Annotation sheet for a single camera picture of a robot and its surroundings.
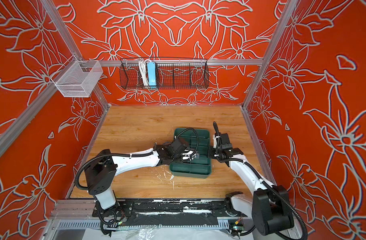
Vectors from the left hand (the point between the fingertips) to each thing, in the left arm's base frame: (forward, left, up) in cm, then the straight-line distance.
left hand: (185, 146), depth 85 cm
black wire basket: (+50, +12, +16) cm, 54 cm away
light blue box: (+35, +22, +25) cm, 48 cm away
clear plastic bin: (+33, +70, +22) cm, 80 cm away
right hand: (-1, -13, -2) cm, 13 cm away
